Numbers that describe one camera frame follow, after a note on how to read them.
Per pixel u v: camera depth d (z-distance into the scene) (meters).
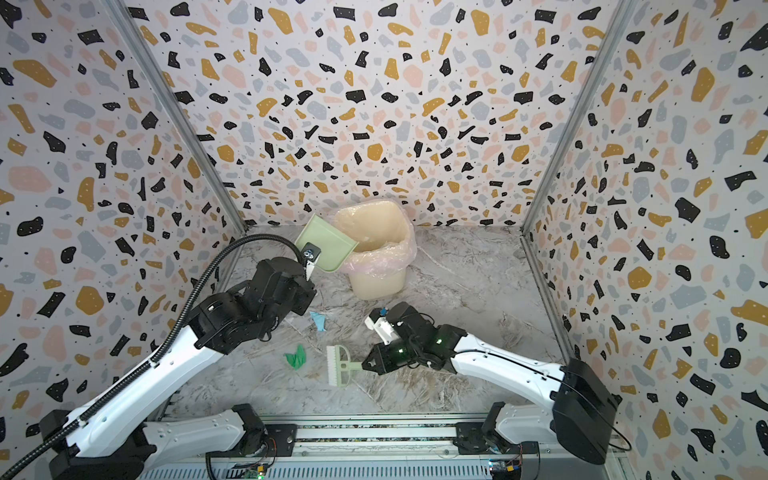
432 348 0.57
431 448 0.73
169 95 0.83
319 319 0.94
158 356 0.40
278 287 0.48
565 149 0.97
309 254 0.56
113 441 0.38
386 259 0.81
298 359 0.86
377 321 0.70
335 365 0.78
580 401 0.41
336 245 0.74
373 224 0.95
